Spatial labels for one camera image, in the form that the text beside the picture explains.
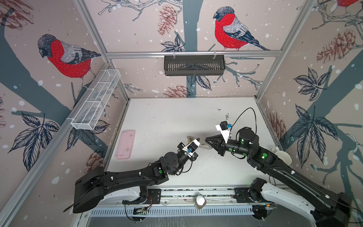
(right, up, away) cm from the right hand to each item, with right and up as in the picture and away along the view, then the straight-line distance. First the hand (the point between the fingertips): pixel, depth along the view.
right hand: (205, 141), depth 67 cm
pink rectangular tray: (-50, -8, +25) cm, 57 cm away
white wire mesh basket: (-60, +11, +3) cm, 61 cm away
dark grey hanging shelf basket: (-3, +49, +37) cm, 62 cm away
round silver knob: (-3, -27, -4) cm, 27 cm away
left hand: (-4, +1, 0) cm, 4 cm away
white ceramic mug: (+46, -11, +12) cm, 49 cm away
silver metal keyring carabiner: (-7, 0, +6) cm, 9 cm away
